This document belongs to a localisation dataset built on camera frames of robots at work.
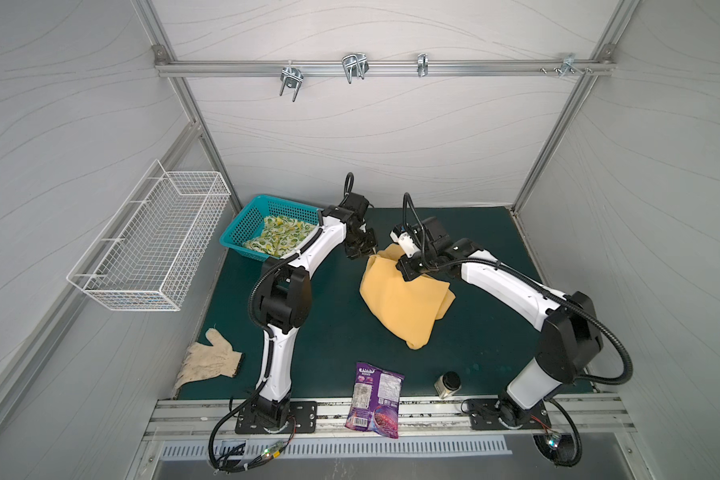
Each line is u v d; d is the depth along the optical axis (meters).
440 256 0.63
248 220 1.08
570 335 0.44
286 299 0.54
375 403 0.73
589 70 0.78
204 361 0.82
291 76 0.78
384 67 0.77
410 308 0.86
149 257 0.68
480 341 0.86
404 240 0.77
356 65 0.76
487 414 0.73
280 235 1.06
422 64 0.78
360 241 0.81
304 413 0.74
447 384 0.70
